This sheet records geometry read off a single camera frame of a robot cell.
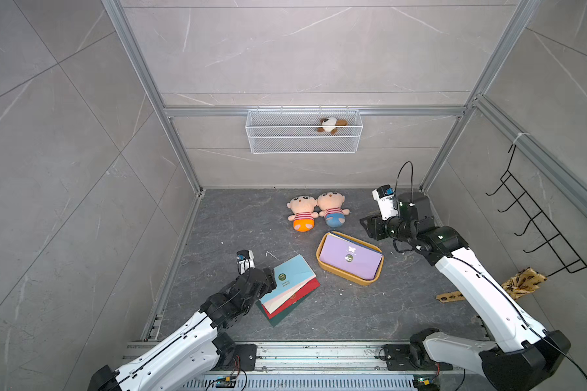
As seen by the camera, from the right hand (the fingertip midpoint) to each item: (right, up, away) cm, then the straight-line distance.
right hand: (369, 217), depth 75 cm
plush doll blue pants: (-8, +5, +31) cm, 33 cm away
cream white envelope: (-32, -32, +9) cm, 46 cm away
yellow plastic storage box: (-5, -21, +11) cm, 24 cm away
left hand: (-33, -18, +5) cm, 38 cm away
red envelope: (-16, -26, +14) cm, 34 cm away
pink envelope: (-33, -29, +9) cm, 45 cm away
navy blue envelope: (+1, -11, +20) cm, 23 cm away
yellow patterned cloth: (+40, -18, -8) cm, 45 cm away
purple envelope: (-5, -15, +17) cm, 23 cm away
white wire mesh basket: (-24, +36, +27) cm, 51 cm away
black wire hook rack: (+44, -9, -17) cm, 48 cm away
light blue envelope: (-26, -22, +16) cm, 37 cm away
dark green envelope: (-30, -36, +7) cm, 47 cm away
